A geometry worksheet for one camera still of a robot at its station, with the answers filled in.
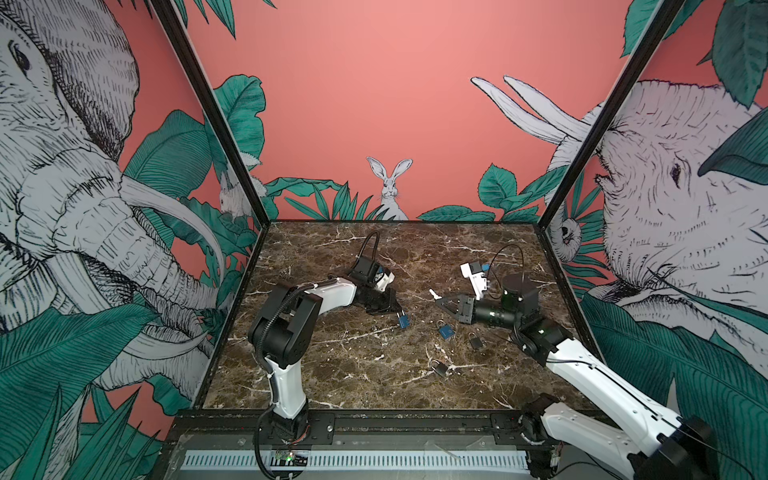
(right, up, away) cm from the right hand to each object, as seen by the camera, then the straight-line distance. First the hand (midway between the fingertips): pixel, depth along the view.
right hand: (436, 304), depth 69 cm
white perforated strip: (-17, -38, +1) cm, 42 cm away
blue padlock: (-7, -10, +23) cm, 26 cm away
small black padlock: (+15, -16, +21) cm, 30 cm away
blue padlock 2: (+6, -12, +21) cm, 25 cm away
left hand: (-7, -4, +22) cm, 23 cm away
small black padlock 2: (+4, -22, +15) cm, 26 cm away
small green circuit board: (-35, -37, +1) cm, 51 cm away
